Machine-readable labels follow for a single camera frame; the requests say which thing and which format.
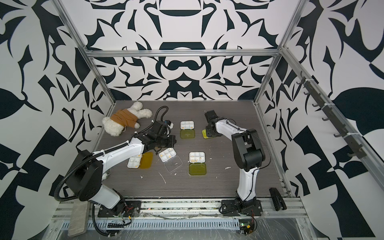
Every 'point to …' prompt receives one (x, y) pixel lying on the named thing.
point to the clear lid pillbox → (171, 161)
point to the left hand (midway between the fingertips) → (175, 138)
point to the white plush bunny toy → (126, 117)
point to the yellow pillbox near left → (143, 161)
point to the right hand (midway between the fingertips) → (213, 130)
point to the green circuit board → (246, 226)
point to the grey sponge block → (79, 217)
